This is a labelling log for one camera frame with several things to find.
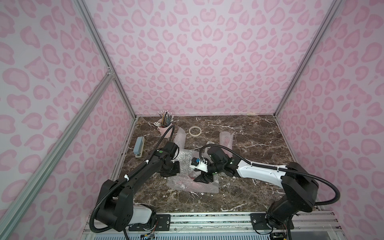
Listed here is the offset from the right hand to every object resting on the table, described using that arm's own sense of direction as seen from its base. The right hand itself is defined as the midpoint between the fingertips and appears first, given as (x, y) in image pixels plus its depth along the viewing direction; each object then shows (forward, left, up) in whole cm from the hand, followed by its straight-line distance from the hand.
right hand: (197, 173), depth 79 cm
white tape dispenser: (+24, -8, -6) cm, 26 cm away
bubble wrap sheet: (-4, +13, -5) cm, 15 cm away
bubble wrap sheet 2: (+24, +12, -3) cm, 27 cm away
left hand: (+2, +11, -4) cm, 12 cm away
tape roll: (+32, +4, -10) cm, 34 cm away
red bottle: (-2, +3, 0) cm, 4 cm away
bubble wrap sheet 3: (+26, -18, -6) cm, 33 cm away
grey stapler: (+20, +39, -5) cm, 44 cm away
